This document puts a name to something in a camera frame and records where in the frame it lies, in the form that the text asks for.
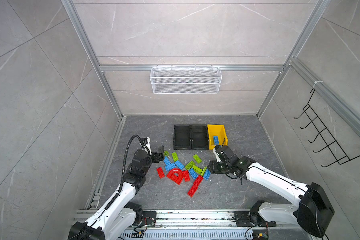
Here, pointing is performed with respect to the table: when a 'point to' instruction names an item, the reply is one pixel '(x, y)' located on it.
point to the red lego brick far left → (161, 172)
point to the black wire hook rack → (341, 157)
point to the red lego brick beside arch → (186, 175)
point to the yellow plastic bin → (216, 130)
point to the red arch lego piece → (177, 179)
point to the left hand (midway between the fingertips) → (155, 143)
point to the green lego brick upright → (175, 156)
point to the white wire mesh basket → (185, 80)
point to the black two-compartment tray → (191, 137)
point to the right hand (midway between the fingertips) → (210, 166)
